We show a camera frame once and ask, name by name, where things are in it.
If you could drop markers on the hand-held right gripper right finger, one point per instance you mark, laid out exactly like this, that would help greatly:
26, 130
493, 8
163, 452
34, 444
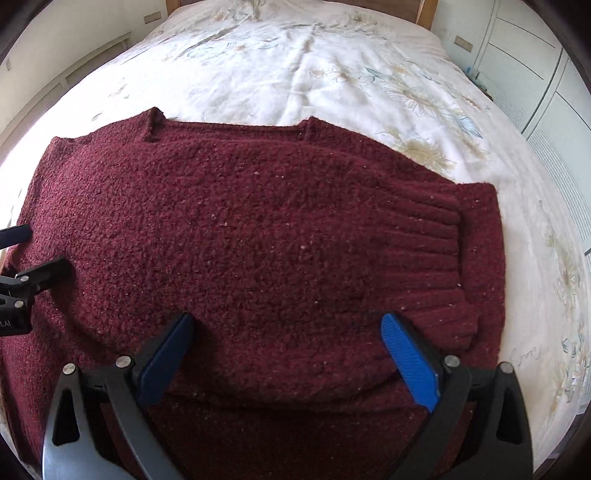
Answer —
411, 360

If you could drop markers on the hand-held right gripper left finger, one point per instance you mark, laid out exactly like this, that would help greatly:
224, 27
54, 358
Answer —
161, 357

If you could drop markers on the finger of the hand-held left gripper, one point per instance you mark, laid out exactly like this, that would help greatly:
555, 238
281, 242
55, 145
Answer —
44, 272
14, 235

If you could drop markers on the dark red knitted sweater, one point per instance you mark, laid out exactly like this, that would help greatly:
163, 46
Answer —
249, 249

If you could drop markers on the radiator cover cabinet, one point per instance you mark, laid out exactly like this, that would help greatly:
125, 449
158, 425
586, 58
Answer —
51, 78

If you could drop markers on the floral white bed cover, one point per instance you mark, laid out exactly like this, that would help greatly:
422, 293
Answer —
332, 78

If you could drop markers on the white wardrobe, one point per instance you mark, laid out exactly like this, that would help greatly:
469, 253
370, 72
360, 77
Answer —
545, 92

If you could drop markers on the wall socket plate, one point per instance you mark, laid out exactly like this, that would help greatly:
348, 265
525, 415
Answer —
152, 18
463, 43

